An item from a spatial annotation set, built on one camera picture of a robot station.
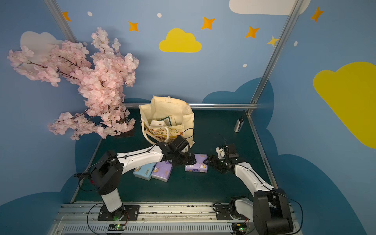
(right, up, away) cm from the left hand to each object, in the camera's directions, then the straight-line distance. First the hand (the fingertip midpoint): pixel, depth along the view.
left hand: (193, 163), depth 83 cm
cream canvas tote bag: (-8, +28, +17) cm, 34 cm away
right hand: (+10, 0, +3) cm, 11 cm away
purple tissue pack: (-18, -4, 0) cm, 19 cm away
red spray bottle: (-54, -3, -13) cm, 55 cm away
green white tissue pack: (-18, +25, +15) cm, 34 cm away
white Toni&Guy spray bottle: (+33, +22, +19) cm, 44 cm away
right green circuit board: (+22, -29, -12) cm, 39 cm away
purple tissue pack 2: (+4, -3, +3) cm, 5 cm away
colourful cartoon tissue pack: (-22, +23, +2) cm, 32 cm away
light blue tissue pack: (-29, -5, -1) cm, 29 cm away
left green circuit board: (-38, -28, -13) cm, 49 cm away
